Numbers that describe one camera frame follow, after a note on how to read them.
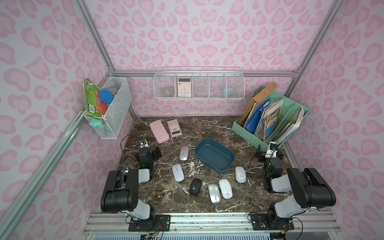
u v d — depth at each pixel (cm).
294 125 81
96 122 63
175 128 111
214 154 98
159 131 111
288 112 96
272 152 74
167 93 93
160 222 73
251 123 96
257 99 84
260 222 72
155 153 90
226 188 82
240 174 87
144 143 81
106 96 76
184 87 95
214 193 80
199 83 98
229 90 100
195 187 83
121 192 45
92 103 71
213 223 75
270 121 91
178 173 88
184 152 98
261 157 82
